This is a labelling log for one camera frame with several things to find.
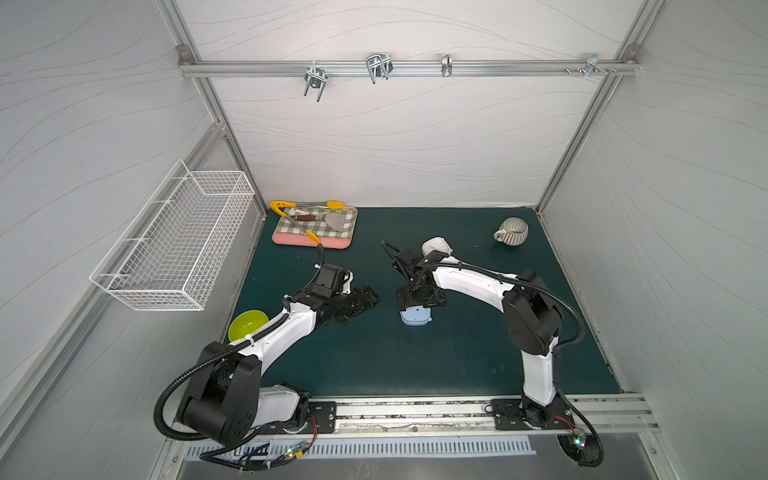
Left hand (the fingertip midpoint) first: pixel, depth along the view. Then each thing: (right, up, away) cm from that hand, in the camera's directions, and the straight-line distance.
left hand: (373, 305), depth 85 cm
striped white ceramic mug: (+49, +22, +20) cm, 57 cm away
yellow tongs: (-40, +32, +34) cm, 61 cm away
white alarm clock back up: (+22, +17, +21) cm, 35 cm away
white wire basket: (-46, +16, -16) cm, 51 cm away
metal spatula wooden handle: (-17, +26, +31) cm, 44 cm away
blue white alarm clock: (+13, -4, +3) cm, 14 cm away
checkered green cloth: (-22, +26, +30) cm, 45 cm away
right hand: (+12, -1, +6) cm, 14 cm away
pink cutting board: (-29, +19, +26) cm, 43 cm away
